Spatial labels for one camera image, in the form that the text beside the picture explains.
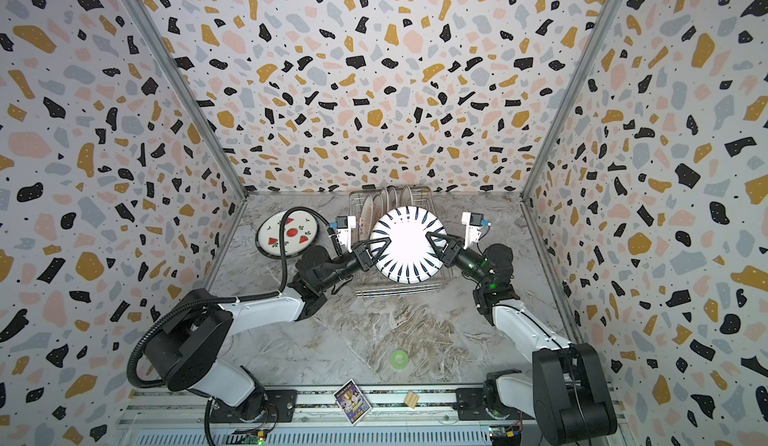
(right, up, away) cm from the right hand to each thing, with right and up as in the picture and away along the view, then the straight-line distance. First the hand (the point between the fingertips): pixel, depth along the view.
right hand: (425, 233), depth 75 cm
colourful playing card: (-18, -41, -2) cm, 45 cm away
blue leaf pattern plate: (-4, -6, +2) cm, 7 cm away
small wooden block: (-3, -42, 0) cm, 42 cm away
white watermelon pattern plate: (-43, -1, +35) cm, 55 cm away
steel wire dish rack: (+2, +12, +39) cm, 41 cm away
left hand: (-9, -1, -1) cm, 9 cm away
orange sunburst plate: (-14, +7, +20) cm, 26 cm away
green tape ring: (-5, -34, +8) cm, 36 cm away
